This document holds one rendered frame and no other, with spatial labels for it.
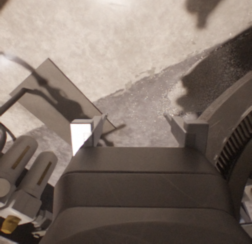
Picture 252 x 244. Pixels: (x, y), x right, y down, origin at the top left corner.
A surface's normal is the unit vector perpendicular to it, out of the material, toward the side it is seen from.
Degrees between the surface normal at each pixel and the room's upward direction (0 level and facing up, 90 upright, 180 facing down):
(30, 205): 90
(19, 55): 0
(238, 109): 90
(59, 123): 0
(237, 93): 90
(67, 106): 0
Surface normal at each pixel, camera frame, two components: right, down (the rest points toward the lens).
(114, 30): -0.14, 0.62
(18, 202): 0.79, -0.40
